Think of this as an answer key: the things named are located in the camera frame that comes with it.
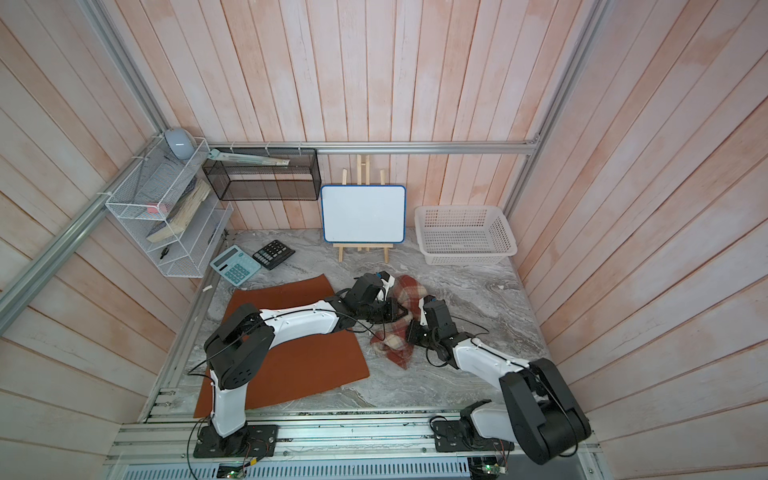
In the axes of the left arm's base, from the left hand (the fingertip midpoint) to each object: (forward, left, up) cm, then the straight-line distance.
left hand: (407, 317), depth 86 cm
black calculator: (+30, +48, -7) cm, 57 cm away
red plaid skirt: (-8, +5, +2) cm, 9 cm away
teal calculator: (+25, +61, -7) cm, 66 cm away
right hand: (0, 0, -6) cm, 6 cm away
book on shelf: (+20, +62, +24) cm, 70 cm away
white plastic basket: (+42, -26, -7) cm, 50 cm away
